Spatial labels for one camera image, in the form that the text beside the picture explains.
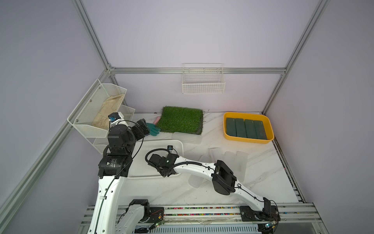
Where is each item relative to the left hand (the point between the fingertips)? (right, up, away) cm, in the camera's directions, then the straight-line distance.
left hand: (137, 126), depth 67 cm
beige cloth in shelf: (-21, +12, +15) cm, 29 cm away
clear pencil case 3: (+57, -25, +24) cm, 67 cm away
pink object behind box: (-2, +5, +47) cm, 47 cm away
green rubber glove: (-3, -2, +40) cm, 41 cm away
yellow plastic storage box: (+79, +8, +49) cm, 93 cm away
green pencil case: (+55, -1, +40) cm, 69 cm away
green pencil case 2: (+63, -1, +42) cm, 75 cm away
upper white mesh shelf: (-28, +5, +9) cm, 30 cm away
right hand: (+12, -25, +22) cm, 35 cm away
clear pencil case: (+35, -21, +26) cm, 48 cm away
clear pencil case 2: (+41, -18, +26) cm, 52 cm away
